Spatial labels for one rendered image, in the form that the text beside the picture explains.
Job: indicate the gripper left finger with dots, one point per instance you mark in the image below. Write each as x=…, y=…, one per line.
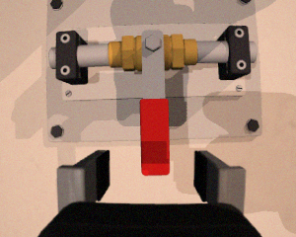
x=87, y=180

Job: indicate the ball valve with red handle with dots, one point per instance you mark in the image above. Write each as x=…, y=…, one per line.
x=213, y=61

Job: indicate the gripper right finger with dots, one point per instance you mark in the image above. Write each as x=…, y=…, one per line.
x=215, y=181

